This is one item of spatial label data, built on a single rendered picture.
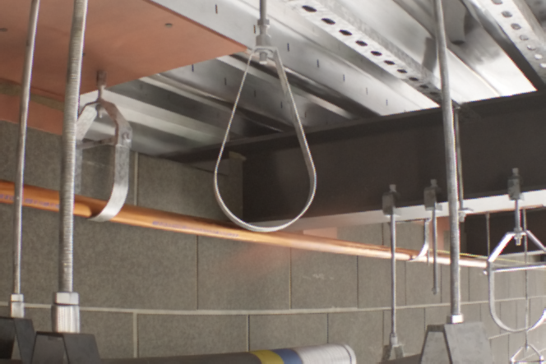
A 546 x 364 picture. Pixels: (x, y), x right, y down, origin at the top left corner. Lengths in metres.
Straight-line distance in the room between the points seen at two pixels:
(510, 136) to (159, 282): 0.82
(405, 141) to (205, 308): 0.60
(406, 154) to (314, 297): 0.65
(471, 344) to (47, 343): 0.34
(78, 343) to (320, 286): 1.75
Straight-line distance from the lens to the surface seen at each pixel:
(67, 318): 0.43
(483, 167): 1.55
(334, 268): 2.22
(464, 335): 0.61
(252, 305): 1.85
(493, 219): 3.44
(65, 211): 0.43
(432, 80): 1.29
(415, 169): 1.61
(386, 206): 1.50
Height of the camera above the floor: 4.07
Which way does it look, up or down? 13 degrees up
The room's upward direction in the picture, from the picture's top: straight up
